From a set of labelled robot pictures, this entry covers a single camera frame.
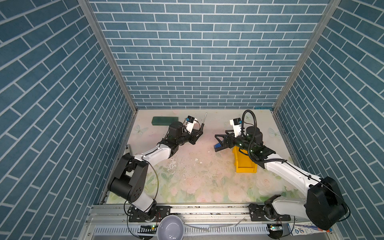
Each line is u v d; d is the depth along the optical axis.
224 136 0.70
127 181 0.45
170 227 0.69
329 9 0.71
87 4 0.69
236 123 0.69
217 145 1.00
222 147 0.99
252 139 0.60
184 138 0.75
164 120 1.12
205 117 1.13
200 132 0.84
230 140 0.70
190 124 0.77
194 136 0.78
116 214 0.76
